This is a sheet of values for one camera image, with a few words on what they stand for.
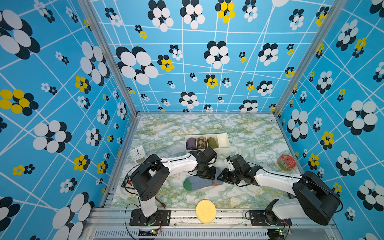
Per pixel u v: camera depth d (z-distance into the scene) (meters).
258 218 0.73
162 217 0.74
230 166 0.72
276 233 0.70
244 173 0.68
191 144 0.96
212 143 0.96
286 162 0.89
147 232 0.71
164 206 0.77
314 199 0.42
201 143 0.96
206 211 0.74
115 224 0.74
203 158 0.69
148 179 0.46
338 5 0.68
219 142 1.01
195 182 0.84
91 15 0.71
